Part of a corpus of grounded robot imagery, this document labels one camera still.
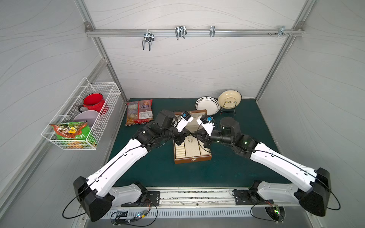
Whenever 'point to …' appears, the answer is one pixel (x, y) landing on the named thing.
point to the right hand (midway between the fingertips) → (192, 132)
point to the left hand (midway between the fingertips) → (189, 132)
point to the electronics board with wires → (143, 218)
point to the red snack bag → (139, 112)
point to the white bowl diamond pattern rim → (211, 104)
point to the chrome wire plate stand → (234, 112)
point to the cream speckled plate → (229, 99)
